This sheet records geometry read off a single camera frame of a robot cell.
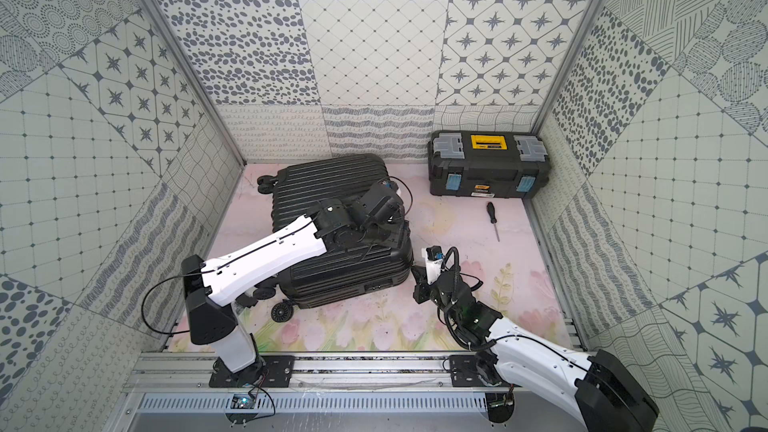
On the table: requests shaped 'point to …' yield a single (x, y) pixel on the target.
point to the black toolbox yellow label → (488, 164)
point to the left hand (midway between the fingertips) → (411, 238)
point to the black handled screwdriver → (492, 216)
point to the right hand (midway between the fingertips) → (415, 270)
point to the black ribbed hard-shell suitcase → (365, 260)
